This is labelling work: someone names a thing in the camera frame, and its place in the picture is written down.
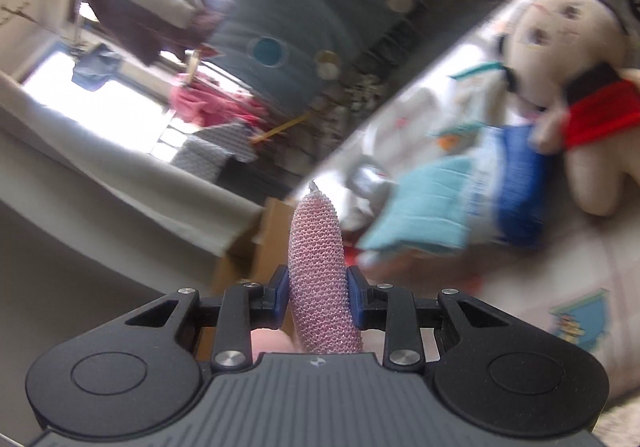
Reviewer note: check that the blue tissue pack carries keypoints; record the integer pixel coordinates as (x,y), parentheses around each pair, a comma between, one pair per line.
(520,177)

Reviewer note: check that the blue patterned blanket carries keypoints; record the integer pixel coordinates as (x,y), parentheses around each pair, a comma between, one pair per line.
(280,2)

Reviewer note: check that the teal towel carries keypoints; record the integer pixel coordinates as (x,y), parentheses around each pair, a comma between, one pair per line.
(425,207)

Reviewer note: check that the plush doll with red dress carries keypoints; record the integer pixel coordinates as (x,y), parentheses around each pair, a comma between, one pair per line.
(565,32)

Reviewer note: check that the pink round plush toy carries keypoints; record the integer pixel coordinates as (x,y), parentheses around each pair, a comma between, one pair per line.
(272,342)

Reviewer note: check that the pink mesh sponge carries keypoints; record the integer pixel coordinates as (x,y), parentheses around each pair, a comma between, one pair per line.
(320,267)

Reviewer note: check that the pink hanging clothes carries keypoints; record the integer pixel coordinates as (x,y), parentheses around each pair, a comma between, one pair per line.
(200,102)

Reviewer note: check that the white curtain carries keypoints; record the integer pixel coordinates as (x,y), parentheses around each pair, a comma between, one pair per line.
(100,162)

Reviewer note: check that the polka dot cloth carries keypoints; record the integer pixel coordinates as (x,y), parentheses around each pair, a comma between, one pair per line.
(210,152)

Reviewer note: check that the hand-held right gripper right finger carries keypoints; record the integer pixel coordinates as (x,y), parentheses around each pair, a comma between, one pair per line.
(352,297)

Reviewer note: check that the checked printed tablecloth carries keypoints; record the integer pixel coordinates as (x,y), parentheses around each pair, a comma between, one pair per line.
(500,307)

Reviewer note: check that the brown cardboard box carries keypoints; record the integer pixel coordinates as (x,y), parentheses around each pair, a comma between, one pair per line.
(270,237)

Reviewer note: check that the brown hanging garment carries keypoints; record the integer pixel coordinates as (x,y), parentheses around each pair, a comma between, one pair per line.
(130,32)

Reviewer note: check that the blue hanging cloth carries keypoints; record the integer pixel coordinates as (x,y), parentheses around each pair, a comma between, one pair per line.
(95,67)

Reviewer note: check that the yellow stick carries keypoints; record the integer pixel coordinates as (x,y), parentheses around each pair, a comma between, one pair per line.
(280,127)

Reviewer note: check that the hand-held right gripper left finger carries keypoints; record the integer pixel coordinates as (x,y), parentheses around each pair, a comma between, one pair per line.
(281,297)

